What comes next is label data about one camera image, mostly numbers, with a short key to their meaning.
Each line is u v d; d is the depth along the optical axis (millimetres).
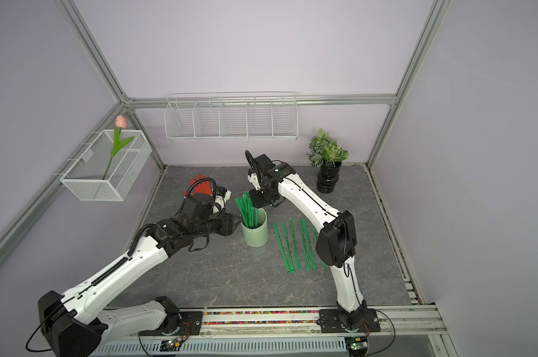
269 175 617
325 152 890
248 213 846
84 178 689
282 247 912
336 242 507
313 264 866
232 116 990
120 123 803
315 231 555
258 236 859
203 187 1110
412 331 726
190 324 732
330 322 737
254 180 799
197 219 567
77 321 389
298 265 866
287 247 912
